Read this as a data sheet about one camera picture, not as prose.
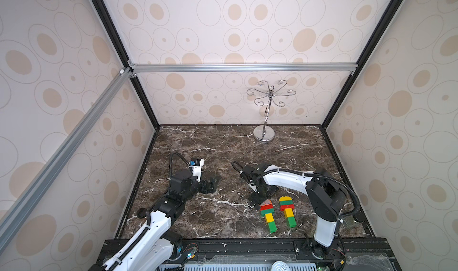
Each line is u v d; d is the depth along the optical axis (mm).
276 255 730
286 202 853
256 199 784
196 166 679
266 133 1138
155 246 586
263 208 816
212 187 702
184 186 601
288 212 816
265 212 816
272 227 782
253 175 660
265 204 837
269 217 806
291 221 795
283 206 838
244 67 936
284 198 861
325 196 479
